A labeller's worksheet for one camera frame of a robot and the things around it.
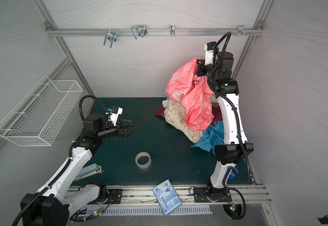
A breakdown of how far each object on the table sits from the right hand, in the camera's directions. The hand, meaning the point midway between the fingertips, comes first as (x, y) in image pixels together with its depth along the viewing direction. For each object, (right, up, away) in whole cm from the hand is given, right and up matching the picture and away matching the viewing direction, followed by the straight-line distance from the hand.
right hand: (201, 54), depth 68 cm
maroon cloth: (+22, -32, +40) cm, 56 cm away
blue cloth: (+13, -45, +25) cm, 53 cm away
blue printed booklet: (-17, -71, +1) cm, 73 cm away
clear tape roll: (-32, -54, +18) cm, 65 cm away
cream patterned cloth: (-12, -30, +33) cm, 46 cm away
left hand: (-33, -34, +5) cm, 48 cm away
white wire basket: (-81, -29, -1) cm, 86 cm away
